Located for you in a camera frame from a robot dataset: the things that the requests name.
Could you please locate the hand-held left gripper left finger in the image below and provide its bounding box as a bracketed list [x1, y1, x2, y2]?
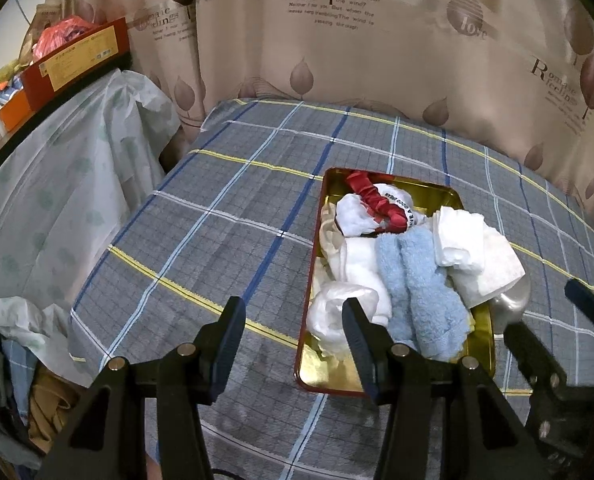
[37, 296, 248, 480]

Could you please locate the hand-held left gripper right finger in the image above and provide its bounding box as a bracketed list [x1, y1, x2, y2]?
[341, 297, 553, 480]

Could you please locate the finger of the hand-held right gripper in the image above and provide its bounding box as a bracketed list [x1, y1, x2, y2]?
[564, 278, 594, 333]
[502, 320, 570, 396]

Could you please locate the red and gold tin box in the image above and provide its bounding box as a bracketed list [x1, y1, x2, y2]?
[293, 167, 495, 395]

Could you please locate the clear plastic bag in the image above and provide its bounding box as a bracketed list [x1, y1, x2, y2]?
[306, 282, 380, 361]

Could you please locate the light blue towel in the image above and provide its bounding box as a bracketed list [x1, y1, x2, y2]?
[374, 227, 473, 361]

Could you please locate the white fluffy cloth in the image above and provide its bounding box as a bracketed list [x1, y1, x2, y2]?
[324, 236, 393, 326]

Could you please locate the white foam block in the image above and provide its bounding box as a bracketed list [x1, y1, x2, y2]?
[429, 205, 525, 308]

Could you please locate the white yellow-edged towel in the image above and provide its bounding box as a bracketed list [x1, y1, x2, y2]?
[318, 204, 350, 266]

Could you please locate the red and white sock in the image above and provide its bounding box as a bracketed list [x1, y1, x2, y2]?
[346, 171, 410, 233]

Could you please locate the red white cloth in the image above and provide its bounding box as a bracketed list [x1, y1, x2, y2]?
[377, 185, 430, 231]

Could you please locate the grey plaid bed sheet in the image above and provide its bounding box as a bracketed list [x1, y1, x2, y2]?
[69, 97, 594, 480]

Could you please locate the mustard cloth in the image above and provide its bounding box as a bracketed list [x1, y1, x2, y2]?
[27, 365, 82, 456]

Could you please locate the blue plaid cloth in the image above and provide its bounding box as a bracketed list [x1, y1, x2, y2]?
[2, 337, 38, 411]

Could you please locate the white plastic cover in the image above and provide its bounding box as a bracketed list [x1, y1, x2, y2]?
[0, 69, 180, 386]

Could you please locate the beige printed curtain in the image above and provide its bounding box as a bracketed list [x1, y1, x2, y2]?
[47, 0, 594, 226]

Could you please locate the orange box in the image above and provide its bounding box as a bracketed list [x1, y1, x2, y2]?
[0, 87, 34, 132]

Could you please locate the red and yellow box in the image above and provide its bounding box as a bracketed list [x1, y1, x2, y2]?
[19, 16, 132, 111]

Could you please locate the red plastic bag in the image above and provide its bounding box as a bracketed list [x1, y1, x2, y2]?
[32, 16, 98, 61]

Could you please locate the yellow green item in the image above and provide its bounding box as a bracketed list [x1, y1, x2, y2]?
[0, 59, 25, 86]

